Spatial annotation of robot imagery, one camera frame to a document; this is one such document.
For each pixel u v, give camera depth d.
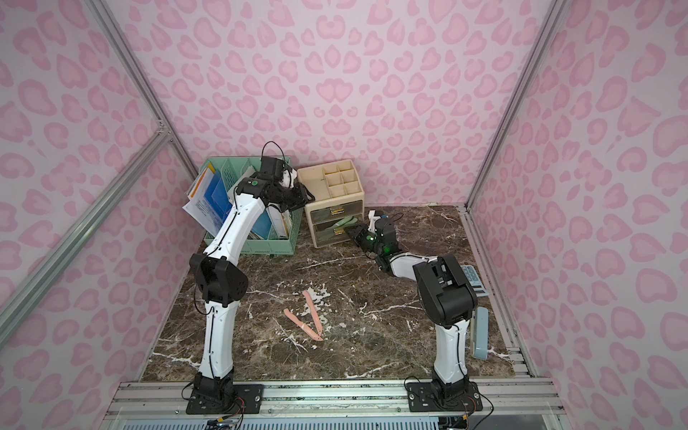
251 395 0.74
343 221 1.03
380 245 0.78
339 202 0.89
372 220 0.90
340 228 0.98
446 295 0.53
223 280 0.58
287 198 0.79
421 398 0.73
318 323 0.88
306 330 0.86
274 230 1.05
